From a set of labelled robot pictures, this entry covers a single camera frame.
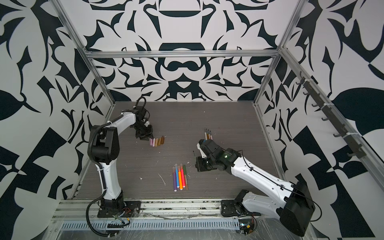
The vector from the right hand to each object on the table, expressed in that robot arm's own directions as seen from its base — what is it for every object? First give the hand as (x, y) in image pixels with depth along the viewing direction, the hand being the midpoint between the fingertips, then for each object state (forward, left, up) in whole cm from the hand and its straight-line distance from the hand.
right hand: (195, 163), depth 77 cm
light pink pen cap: (+18, +26, -10) cm, 33 cm away
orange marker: (-4, +8, -11) cm, 14 cm away
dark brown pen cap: (+21, +21, -11) cm, 32 cm away
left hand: (+22, +29, -9) cm, 38 cm away
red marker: (-3, +7, -11) cm, 14 cm away
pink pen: (+22, -11, -11) cm, 27 cm away
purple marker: (-6, +11, -11) cm, 17 cm away
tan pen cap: (+18, +25, -10) cm, 32 cm away
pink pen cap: (+18, +28, -10) cm, 35 cm away
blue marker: (+3, +11, -11) cm, 16 cm away
